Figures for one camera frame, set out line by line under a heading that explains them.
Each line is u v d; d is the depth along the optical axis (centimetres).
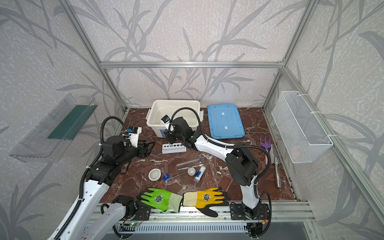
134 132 62
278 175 84
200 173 85
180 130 68
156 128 93
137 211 73
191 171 86
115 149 54
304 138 61
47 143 64
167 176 85
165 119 72
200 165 89
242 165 49
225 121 112
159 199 77
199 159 92
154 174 86
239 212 74
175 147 94
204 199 76
